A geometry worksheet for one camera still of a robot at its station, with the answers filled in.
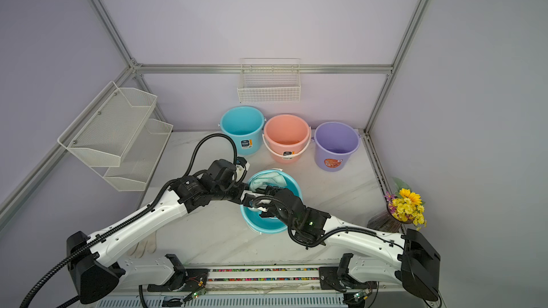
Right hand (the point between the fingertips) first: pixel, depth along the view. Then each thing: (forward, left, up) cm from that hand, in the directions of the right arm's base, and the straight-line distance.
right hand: (261, 187), depth 74 cm
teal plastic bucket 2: (-8, -3, -15) cm, 18 cm away
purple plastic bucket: (+28, -33, -9) cm, 44 cm away
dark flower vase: (-9, -44, -11) cm, 46 cm away
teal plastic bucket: (+39, +10, -5) cm, 41 cm away
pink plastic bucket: (+33, -9, -9) cm, 35 cm away
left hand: (-1, +5, -2) cm, 6 cm away
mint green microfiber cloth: (+1, -3, +4) cm, 5 cm away
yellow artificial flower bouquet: (-10, -46, +4) cm, 47 cm away
